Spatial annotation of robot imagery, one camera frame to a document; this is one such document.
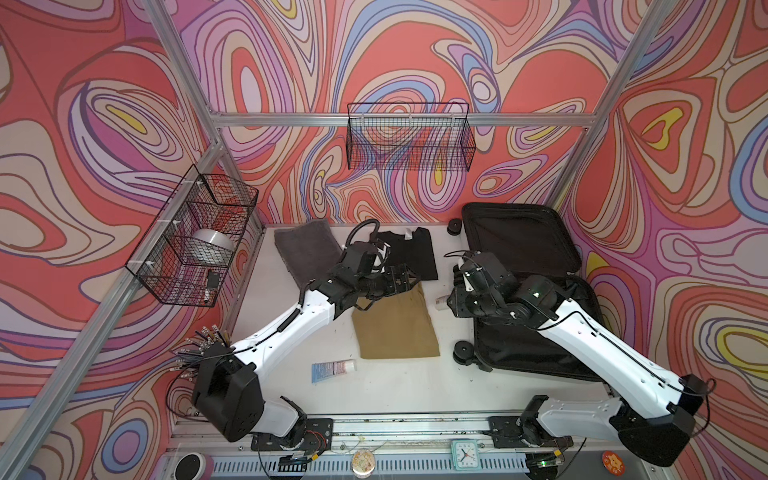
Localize round orange sticker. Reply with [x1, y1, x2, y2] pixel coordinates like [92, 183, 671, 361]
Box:
[601, 451, 626, 476]

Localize black round speaker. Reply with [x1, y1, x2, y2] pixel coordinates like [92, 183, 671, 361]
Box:
[171, 452, 214, 480]

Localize black wire basket back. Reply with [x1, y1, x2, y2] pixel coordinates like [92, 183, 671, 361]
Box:
[346, 100, 476, 172]

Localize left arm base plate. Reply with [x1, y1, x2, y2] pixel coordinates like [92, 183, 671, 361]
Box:
[251, 417, 334, 454]

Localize black t-shirt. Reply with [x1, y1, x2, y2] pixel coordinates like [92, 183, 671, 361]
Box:
[377, 227, 439, 281]

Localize red pen cup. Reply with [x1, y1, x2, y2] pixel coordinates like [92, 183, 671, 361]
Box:
[170, 324, 232, 380]

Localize khaki shorts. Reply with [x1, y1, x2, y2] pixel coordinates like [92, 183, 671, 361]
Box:
[352, 283, 440, 360]

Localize black wire basket left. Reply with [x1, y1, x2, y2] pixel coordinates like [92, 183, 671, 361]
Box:
[125, 166, 259, 308]

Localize small teal clock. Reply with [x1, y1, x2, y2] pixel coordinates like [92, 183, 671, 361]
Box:
[451, 440, 481, 471]

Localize blue white tube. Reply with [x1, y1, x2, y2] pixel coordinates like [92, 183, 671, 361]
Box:
[311, 359, 356, 384]

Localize black wire basket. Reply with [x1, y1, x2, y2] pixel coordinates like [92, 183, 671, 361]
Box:
[346, 100, 476, 172]
[125, 166, 259, 308]

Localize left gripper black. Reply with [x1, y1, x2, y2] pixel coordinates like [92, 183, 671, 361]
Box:
[355, 264, 423, 301]

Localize black suitcase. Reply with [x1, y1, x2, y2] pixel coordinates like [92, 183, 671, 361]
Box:
[453, 202, 602, 382]

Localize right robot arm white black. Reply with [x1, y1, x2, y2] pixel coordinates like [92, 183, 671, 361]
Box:
[446, 251, 712, 467]

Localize white bottle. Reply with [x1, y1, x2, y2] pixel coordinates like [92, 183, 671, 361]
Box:
[435, 295, 451, 311]

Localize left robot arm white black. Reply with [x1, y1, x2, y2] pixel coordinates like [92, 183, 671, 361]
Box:
[189, 231, 419, 449]

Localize grey towel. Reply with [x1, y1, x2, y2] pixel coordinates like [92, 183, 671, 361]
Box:
[274, 219, 342, 288]

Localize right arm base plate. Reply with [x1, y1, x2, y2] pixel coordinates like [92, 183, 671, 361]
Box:
[483, 416, 574, 450]

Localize small black device in basket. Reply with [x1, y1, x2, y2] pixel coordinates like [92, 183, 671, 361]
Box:
[205, 270, 221, 295]

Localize round beige badge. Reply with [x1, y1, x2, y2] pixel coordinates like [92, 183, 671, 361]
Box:
[350, 449, 376, 479]

